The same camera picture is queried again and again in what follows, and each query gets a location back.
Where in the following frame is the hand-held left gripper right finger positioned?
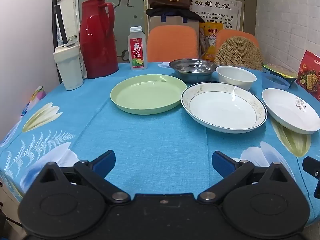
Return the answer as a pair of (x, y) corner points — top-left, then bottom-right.
(198, 151), (290, 203)

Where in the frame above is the red thermos jug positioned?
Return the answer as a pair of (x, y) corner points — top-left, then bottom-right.
(79, 0), (119, 79)

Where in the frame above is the black cable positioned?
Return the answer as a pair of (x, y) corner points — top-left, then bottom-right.
(51, 0), (68, 50)

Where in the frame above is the green instant noodle bowl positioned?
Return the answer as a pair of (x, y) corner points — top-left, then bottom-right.
(262, 64), (298, 88)

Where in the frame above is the orange snack packet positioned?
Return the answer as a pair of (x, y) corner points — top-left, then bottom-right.
(202, 45), (217, 62)

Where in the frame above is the white floral plate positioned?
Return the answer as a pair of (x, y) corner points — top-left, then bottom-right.
(261, 88), (320, 134)

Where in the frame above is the yellow snack bag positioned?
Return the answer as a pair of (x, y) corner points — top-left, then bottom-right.
(199, 22), (225, 53)

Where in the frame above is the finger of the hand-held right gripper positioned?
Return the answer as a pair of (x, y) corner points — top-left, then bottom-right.
(302, 156), (320, 178)

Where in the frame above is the juice bottle with red label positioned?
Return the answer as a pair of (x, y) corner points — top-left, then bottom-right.
(128, 26), (147, 70)

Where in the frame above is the cardboard paper bag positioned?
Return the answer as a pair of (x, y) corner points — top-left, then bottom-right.
(149, 15), (200, 30)

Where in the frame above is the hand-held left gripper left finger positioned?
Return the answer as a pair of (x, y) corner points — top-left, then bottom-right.
(37, 150), (131, 203)

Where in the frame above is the orange chair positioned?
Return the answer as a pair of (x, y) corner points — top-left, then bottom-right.
(147, 25), (199, 63)
(214, 29), (260, 63)

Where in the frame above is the blue plastic bowl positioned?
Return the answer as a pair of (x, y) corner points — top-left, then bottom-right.
(261, 72), (290, 90)

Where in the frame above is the woven straw cushion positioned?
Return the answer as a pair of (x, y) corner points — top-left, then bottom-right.
(214, 36), (265, 70)

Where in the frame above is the white tumbler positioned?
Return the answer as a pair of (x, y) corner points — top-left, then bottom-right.
(53, 42), (83, 91)

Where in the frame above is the stainless steel bowl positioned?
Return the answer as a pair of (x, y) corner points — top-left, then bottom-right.
(169, 58), (218, 83)

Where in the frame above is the red cracker box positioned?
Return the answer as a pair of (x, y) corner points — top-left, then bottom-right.
(296, 50), (320, 100)

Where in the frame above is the white plate with patterned rim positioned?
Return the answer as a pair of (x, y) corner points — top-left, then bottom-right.
(181, 82), (268, 134)

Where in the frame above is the white wall poster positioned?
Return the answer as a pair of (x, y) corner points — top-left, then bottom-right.
(191, 0), (243, 30)

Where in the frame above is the green plastic plate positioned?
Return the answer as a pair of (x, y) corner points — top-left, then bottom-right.
(110, 74), (188, 115)

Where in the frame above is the white ceramic bowl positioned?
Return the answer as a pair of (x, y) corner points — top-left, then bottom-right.
(215, 66), (257, 91)

